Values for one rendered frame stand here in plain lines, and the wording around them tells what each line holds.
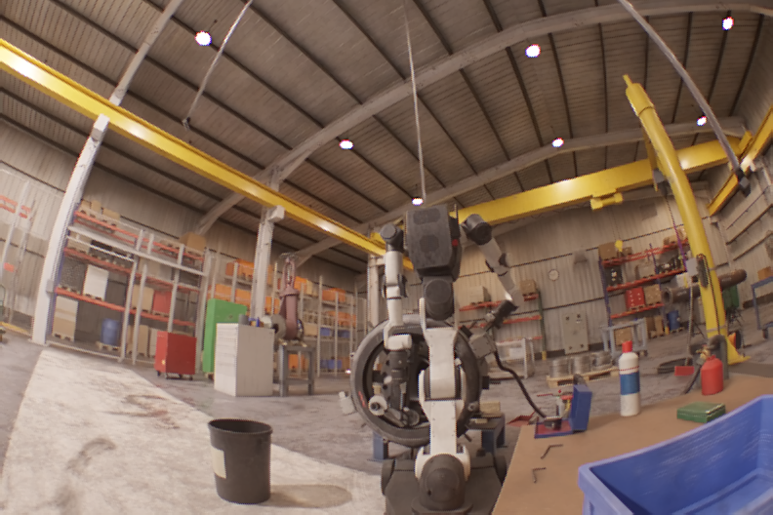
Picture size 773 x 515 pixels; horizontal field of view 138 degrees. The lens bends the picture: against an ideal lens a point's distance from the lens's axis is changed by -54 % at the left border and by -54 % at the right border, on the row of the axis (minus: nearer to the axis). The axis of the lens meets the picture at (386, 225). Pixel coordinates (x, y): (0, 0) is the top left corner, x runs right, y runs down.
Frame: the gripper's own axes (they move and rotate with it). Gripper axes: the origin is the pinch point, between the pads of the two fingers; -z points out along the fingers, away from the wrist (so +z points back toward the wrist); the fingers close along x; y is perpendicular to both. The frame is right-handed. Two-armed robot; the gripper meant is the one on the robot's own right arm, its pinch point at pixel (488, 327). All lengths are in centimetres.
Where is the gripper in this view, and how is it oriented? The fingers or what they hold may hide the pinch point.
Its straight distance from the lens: 193.2
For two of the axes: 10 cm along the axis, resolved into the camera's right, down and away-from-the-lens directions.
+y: 5.9, 4.9, 6.5
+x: 4.5, 4.6, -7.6
